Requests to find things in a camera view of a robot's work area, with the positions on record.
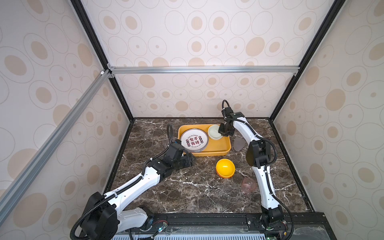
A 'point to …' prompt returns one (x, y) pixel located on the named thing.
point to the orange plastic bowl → (223, 177)
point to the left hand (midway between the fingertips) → (196, 157)
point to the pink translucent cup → (248, 185)
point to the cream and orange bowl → (213, 132)
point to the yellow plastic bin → (215, 147)
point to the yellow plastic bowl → (225, 167)
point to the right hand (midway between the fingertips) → (221, 132)
